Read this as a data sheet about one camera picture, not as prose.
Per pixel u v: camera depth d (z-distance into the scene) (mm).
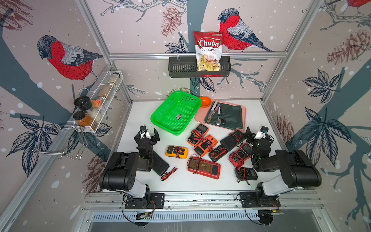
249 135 832
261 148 699
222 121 1065
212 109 1138
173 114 1108
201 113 1097
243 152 856
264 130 757
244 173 777
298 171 449
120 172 450
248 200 726
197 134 951
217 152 872
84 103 621
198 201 746
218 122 1070
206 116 1104
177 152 876
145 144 698
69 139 663
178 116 1102
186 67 1067
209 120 1067
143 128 769
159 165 821
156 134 854
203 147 879
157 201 729
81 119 597
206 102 1143
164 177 812
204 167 817
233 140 944
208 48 827
